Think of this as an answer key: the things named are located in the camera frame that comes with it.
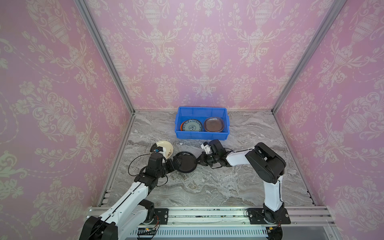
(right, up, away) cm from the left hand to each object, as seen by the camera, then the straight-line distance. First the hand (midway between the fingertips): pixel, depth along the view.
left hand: (178, 162), depth 84 cm
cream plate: (-8, +6, +15) cm, 18 cm away
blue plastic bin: (+14, +30, +33) cm, 47 cm away
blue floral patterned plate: (+8, +21, +25) cm, 34 cm away
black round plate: (+5, -1, +8) cm, 10 cm away
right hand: (+9, -2, +8) cm, 12 cm away
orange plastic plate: (-1, +20, +23) cm, 31 cm away
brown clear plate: (+23, +21, +26) cm, 41 cm away
